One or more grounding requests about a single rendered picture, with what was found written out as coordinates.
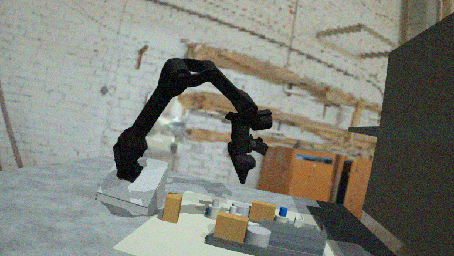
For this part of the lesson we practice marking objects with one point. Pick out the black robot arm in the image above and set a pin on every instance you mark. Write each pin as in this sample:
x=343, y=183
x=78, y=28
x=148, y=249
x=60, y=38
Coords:
x=174, y=78

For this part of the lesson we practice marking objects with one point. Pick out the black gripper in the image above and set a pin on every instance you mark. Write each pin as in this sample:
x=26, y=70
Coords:
x=238, y=149

